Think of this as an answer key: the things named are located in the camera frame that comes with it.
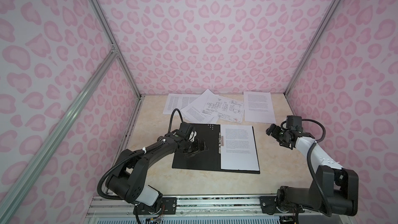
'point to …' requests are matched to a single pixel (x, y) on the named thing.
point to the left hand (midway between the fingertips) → (204, 149)
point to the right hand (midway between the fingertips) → (273, 132)
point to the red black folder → (209, 159)
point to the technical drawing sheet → (224, 108)
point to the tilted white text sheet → (192, 112)
